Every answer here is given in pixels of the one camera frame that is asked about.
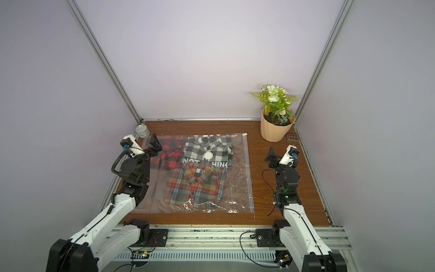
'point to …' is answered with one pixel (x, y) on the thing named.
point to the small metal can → (142, 131)
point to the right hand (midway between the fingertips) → (283, 146)
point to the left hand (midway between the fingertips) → (148, 135)
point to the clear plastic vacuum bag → (238, 194)
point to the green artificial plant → (277, 103)
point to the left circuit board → (140, 258)
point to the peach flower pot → (276, 123)
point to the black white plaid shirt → (216, 150)
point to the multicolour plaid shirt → (197, 185)
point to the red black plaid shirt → (170, 156)
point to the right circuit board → (283, 258)
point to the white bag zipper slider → (244, 134)
